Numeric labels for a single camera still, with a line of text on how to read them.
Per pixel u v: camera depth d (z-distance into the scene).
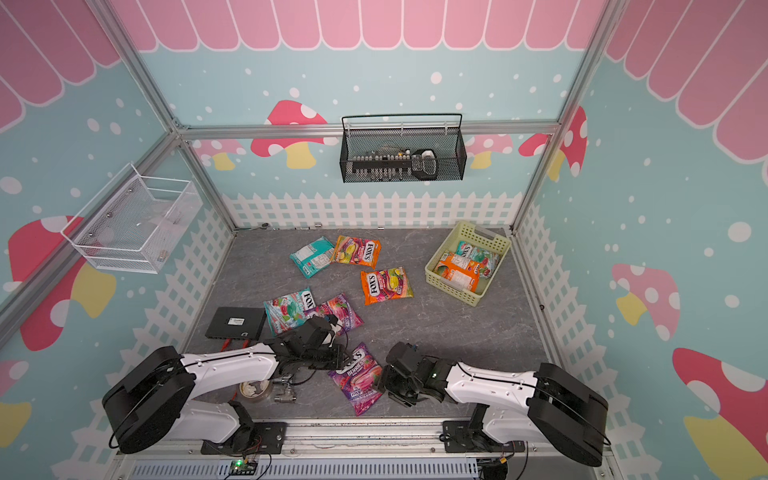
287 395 0.80
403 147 0.94
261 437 0.73
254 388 0.81
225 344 0.89
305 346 0.68
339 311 0.94
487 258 1.08
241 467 0.73
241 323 0.92
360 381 0.81
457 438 0.73
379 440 0.76
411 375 0.63
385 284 1.02
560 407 0.42
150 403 0.43
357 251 1.12
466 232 1.14
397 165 0.89
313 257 1.09
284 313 0.94
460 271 1.04
